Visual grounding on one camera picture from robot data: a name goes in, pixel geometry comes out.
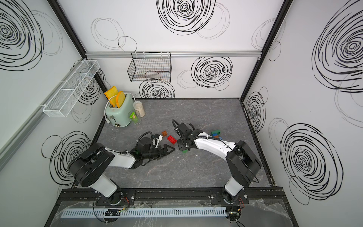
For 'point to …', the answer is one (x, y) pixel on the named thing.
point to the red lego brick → (172, 140)
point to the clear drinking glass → (133, 120)
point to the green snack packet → (133, 116)
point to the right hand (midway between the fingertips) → (183, 145)
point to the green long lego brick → (185, 151)
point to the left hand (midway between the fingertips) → (171, 152)
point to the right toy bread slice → (120, 99)
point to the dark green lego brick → (216, 131)
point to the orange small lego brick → (164, 133)
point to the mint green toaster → (118, 117)
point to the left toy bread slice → (113, 91)
